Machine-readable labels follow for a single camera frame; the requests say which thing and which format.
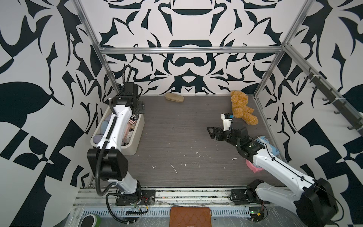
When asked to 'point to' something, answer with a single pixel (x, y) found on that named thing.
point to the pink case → (128, 125)
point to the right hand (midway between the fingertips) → (212, 126)
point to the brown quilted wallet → (190, 216)
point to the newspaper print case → (134, 117)
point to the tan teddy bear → (239, 101)
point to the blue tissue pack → (263, 139)
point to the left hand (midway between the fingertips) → (131, 106)
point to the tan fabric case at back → (174, 97)
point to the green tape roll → (97, 220)
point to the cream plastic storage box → (130, 149)
